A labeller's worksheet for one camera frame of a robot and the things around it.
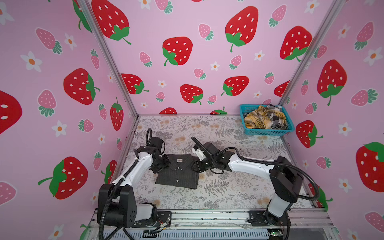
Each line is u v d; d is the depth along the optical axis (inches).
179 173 33.0
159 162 27.9
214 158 26.0
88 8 26.8
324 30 29.6
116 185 16.7
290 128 40.7
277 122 39.4
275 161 19.5
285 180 18.1
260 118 41.6
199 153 30.1
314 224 28.9
